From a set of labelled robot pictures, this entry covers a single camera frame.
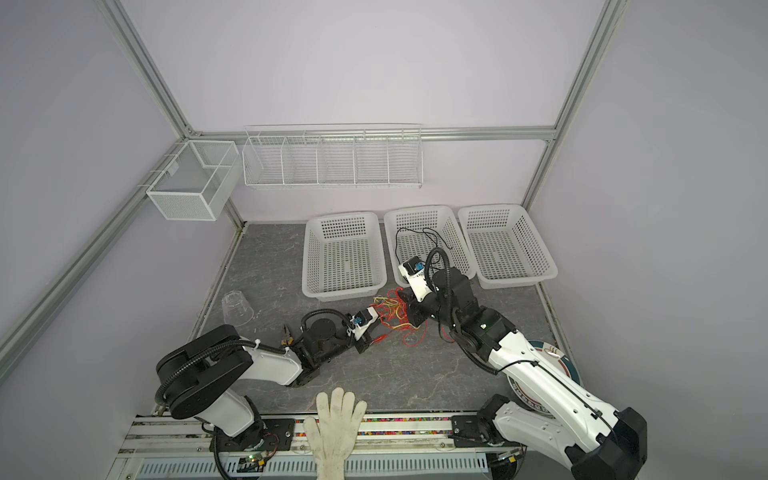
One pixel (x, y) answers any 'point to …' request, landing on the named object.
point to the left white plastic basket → (343, 256)
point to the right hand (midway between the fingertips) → (402, 292)
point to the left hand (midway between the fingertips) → (382, 319)
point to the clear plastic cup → (236, 310)
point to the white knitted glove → (333, 434)
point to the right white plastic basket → (508, 252)
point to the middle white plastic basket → (444, 223)
